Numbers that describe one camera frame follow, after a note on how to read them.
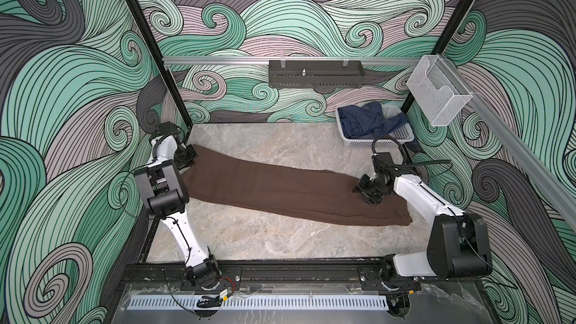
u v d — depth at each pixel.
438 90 0.78
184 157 0.86
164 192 0.54
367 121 1.12
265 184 0.98
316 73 0.95
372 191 0.74
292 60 0.95
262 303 0.70
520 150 0.59
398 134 1.11
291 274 0.76
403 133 1.07
